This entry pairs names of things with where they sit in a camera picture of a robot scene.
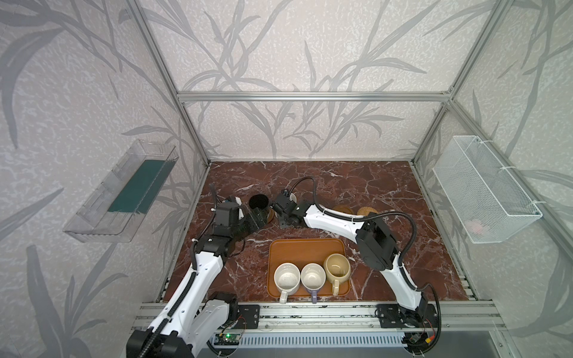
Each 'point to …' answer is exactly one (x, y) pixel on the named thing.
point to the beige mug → (337, 268)
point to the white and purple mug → (313, 279)
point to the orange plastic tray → (302, 252)
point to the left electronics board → (227, 338)
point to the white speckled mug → (287, 279)
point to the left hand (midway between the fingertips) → (263, 211)
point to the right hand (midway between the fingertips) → (286, 211)
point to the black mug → (258, 201)
